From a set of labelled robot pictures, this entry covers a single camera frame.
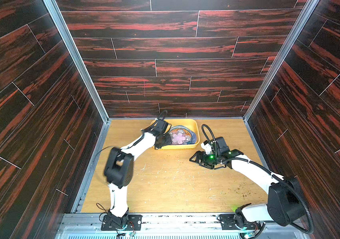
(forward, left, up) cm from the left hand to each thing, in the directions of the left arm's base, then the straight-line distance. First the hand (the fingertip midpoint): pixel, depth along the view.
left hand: (169, 141), depth 95 cm
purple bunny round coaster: (+8, -18, -7) cm, 21 cm away
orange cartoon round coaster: (+10, -8, -6) cm, 14 cm away
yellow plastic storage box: (+21, -17, -4) cm, 27 cm away
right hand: (-13, -16, 0) cm, 21 cm away
